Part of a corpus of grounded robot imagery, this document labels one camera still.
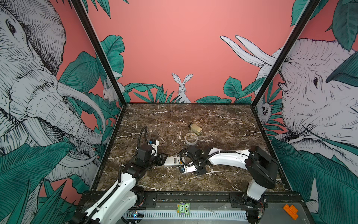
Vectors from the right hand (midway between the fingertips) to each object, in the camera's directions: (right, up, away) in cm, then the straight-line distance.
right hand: (193, 166), depth 85 cm
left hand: (-17, +9, -4) cm, 19 cm away
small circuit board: (-31, -19, -15) cm, 39 cm away
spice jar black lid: (+4, +22, +15) cm, 27 cm away
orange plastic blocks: (+50, -17, -15) cm, 55 cm away
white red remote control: (-12, +3, +1) cm, 13 cm away
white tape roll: (0, +15, +13) cm, 20 cm away
